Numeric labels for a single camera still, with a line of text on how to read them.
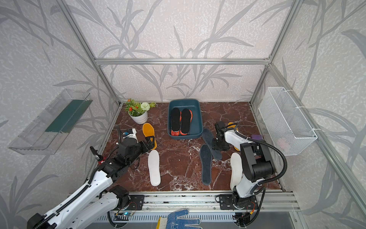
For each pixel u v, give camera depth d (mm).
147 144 707
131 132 695
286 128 639
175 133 990
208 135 990
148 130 1029
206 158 890
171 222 680
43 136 639
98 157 740
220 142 809
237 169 845
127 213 706
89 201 474
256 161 468
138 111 989
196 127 1031
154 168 854
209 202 752
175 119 1071
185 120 1052
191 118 1079
